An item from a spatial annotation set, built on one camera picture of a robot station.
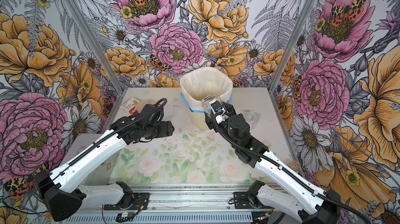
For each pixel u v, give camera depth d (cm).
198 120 87
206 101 69
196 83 94
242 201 74
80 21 84
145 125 55
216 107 56
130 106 107
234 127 49
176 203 74
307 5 79
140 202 74
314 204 39
